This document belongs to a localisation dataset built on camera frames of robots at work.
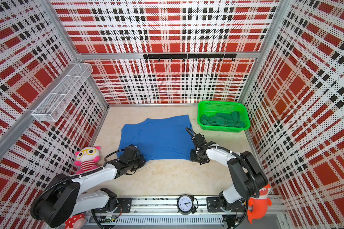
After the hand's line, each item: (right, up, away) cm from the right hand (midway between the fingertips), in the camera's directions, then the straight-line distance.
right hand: (194, 160), depth 89 cm
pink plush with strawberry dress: (-54, -18, -28) cm, 64 cm away
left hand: (-30, -2, 0) cm, 30 cm away
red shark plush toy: (+29, -17, -20) cm, 40 cm away
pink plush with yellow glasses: (-65, +2, -4) cm, 65 cm away
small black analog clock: (-5, -18, -17) cm, 25 cm away
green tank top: (+32, +26, +21) cm, 46 cm away
